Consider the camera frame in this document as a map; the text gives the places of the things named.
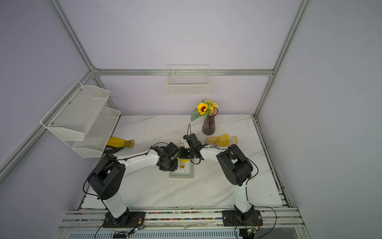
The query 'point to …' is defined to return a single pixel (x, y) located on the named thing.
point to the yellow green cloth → (183, 160)
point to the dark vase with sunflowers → (207, 110)
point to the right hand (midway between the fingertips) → (179, 156)
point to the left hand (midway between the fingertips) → (173, 171)
